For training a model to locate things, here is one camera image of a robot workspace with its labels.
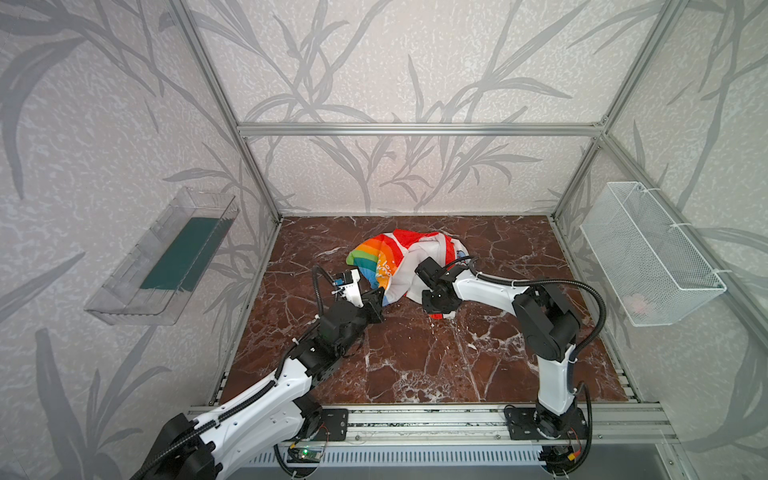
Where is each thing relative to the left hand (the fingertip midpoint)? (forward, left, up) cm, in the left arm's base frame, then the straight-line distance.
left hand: (390, 282), depth 77 cm
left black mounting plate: (-30, +13, -20) cm, 38 cm away
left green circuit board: (-35, +19, -21) cm, 45 cm away
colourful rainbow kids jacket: (+17, +1, -15) cm, 23 cm away
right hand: (+6, -12, -20) cm, 24 cm away
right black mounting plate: (-29, -34, -19) cm, 48 cm away
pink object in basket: (-6, -60, +1) cm, 61 cm away
